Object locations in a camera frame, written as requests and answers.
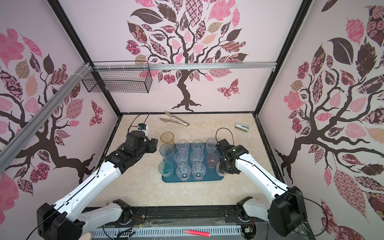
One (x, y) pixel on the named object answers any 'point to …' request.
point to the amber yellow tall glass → (167, 137)
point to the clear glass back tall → (210, 145)
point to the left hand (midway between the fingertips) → (153, 143)
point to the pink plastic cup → (212, 159)
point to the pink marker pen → (202, 234)
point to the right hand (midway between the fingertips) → (226, 168)
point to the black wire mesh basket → (120, 77)
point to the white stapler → (242, 127)
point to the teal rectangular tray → (211, 174)
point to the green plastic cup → (166, 168)
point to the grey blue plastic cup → (167, 152)
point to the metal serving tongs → (177, 120)
